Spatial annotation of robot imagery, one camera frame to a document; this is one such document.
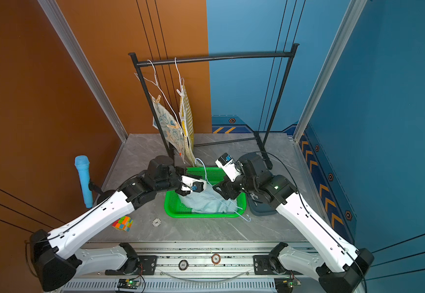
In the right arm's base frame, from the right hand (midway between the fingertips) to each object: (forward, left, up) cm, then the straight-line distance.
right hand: (221, 181), depth 68 cm
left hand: (+6, +9, -1) cm, 10 cm away
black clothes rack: (+40, -26, -13) cm, 49 cm away
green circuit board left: (-29, +37, -28) cm, 54 cm away
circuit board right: (-29, -25, -28) cm, 48 cm away
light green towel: (+2, +6, -20) cm, 21 cm away
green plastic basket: (+1, +23, -24) cm, 33 cm away
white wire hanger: (+1, -8, -25) cm, 26 cm away
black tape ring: (-23, +14, -27) cm, 38 cm away
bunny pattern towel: (+29, +24, +1) cm, 38 cm away
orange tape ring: (-22, +2, -28) cm, 36 cm away
